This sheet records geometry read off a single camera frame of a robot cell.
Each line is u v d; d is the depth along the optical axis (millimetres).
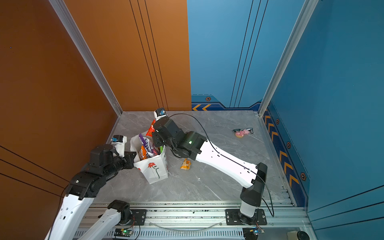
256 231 699
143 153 711
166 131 443
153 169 745
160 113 544
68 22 740
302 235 606
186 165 891
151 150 735
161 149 757
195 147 442
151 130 656
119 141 593
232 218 725
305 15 718
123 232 709
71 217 406
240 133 1035
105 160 512
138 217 730
